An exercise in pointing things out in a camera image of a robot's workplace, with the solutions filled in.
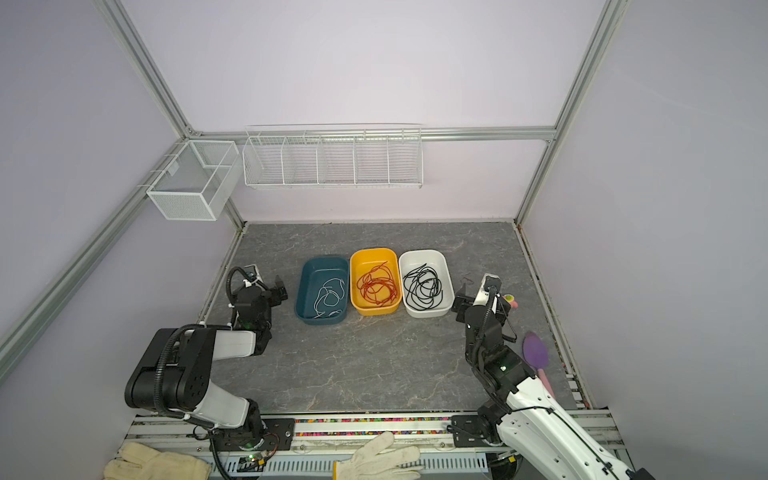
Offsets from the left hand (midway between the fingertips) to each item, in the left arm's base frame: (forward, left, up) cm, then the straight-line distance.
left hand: (265, 281), depth 92 cm
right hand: (-16, -62, +12) cm, 65 cm away
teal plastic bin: (+8, -12, -8) cm, 17 cm away
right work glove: (-48, -33, -9) cm, 59 cm away
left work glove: (-44, +23, -8) cm, 50 cm away
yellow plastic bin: (+11, -30, -7) cm, 32 cm away
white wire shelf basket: (+35, -25, +21) cm, 47 cm away
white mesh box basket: (+31, +23, +16) cm, 41 cm away
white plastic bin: (+9, -55, -5) cm, 57 cm away
